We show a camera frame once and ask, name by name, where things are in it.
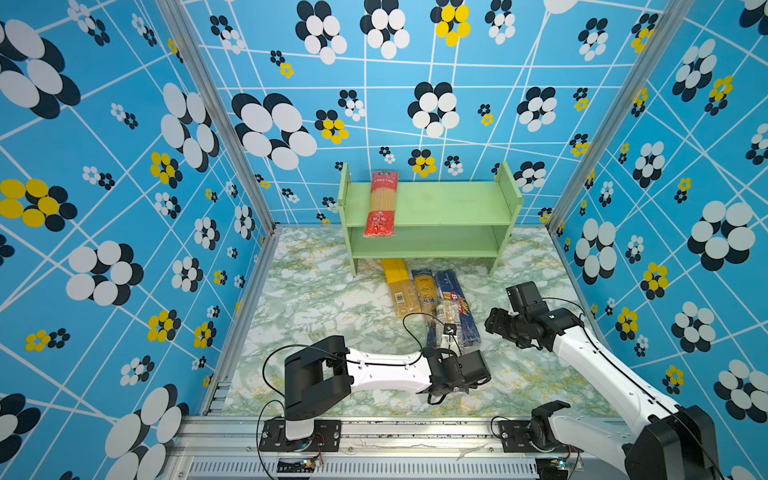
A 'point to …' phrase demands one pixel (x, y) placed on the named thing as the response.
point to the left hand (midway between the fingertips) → (463, 371)
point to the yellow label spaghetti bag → (402, 296)
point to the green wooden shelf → (434, 220)
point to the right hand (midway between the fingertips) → (496, 325)
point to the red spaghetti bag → (381, 214)
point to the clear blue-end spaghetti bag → (442, 315)
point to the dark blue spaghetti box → (449, 289)
